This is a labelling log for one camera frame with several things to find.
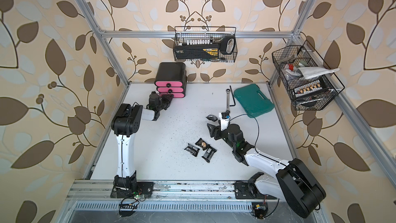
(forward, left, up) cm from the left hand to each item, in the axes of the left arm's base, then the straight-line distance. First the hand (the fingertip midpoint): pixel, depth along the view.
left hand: (175, 93), depth 107 cm
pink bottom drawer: (+1, 0, -3) cm, 3 cm away
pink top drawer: (0, +3, +10) cm, 10 cm away
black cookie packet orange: (-35, -21, -3) cm, 41 cm away
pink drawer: (0, +3, +4) cm, 5 cm away
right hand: (-27, -26, +7) cm, 38 cm away
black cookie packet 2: (-41, -24, -5) cm, 47 cm away
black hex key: (+5, -42, -5) cm, 42 cm away
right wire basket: (+1, -66, +30) cm, 72 cm away
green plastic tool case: (-3, -55, -2) cm, 55 cm away
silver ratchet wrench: (+8, -39, -5) cm, 40 cm away
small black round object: (-17, -26, -4) cm, 31 cm away
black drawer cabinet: (+9, +3, +7) cm, 11 cm away
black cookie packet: (-38, -14, -4) cm, 41 cm away
